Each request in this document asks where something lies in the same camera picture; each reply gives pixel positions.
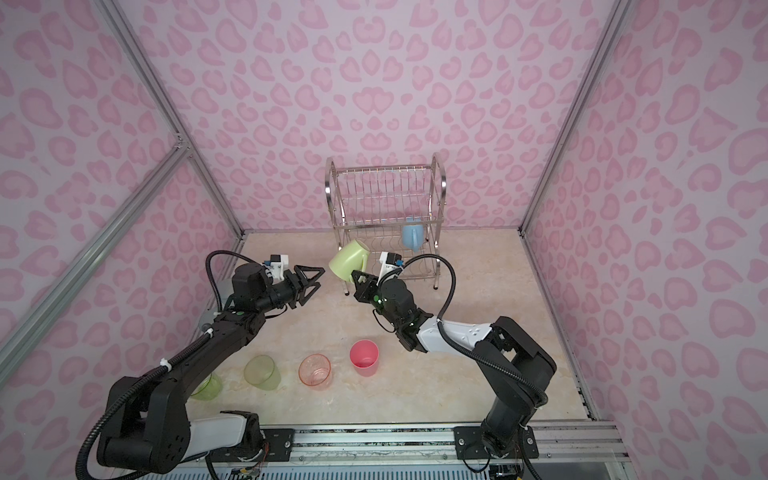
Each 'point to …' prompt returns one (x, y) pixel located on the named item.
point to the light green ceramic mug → (352, 258)
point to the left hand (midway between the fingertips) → (323, 272)
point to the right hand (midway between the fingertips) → (352, 270)
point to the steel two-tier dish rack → (392, 208)
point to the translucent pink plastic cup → (315, 371)
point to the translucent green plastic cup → (262, 372)
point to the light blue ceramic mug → (413, 236)
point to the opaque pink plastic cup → (364, 356)
